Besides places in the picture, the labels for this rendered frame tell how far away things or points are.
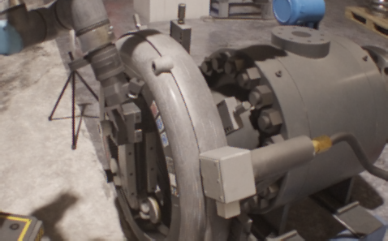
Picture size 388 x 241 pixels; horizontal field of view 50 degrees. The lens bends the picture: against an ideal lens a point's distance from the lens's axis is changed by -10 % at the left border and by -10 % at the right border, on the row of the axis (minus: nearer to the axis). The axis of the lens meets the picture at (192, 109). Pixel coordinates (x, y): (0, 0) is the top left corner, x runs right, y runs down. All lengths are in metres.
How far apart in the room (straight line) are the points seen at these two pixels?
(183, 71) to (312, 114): 0.45
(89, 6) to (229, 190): 0.52
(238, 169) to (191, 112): 0.18
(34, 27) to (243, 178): 0.59
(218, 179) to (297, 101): 0.46
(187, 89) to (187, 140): 0.12
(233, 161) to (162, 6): 4.26
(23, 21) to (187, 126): 0.46
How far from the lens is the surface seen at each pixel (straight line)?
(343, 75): 1.52
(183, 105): 1.08
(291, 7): 1.74
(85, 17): 1.05
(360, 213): 1.84
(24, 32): 1.05
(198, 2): 5.30
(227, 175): 0.98
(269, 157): 1.05
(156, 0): 5.12
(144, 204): 1.51
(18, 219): 1.65
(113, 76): 1.06
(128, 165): 1.41
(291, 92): 1.35
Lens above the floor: 1.34
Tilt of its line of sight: 26 degrees down
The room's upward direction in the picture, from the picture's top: 2 degrees clockwise
